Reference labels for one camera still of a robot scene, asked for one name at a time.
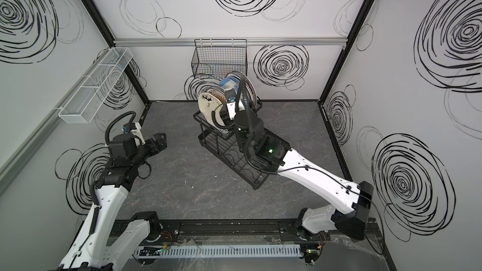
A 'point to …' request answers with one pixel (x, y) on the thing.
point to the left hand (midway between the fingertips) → (156, 138)
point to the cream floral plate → (209, 105)
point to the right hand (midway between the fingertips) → (234, 99)
